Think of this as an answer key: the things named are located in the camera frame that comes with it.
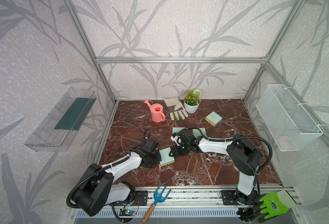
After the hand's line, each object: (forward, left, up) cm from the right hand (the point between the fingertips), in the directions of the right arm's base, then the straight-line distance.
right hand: (169, 154), depth 87 cm
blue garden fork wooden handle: (-23, +6, -2) cm, 24 cm away
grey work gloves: (+38, -6, -1) cm, 38 cm away
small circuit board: (-29, +20, -3) cm, 36 cm away
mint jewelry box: (-3, +2, +1) cm, 4 cm away
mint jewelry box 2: (+28, -33, 0) cm, 44 cm away
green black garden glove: (-27, -54, -1) cm, 60 cm away
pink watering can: (+28, +9, +6) cm, 30 cm away
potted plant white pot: (+36, -17, +12) cm, 41 cm away
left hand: (-3, +5, -2) cm, 6 cm away
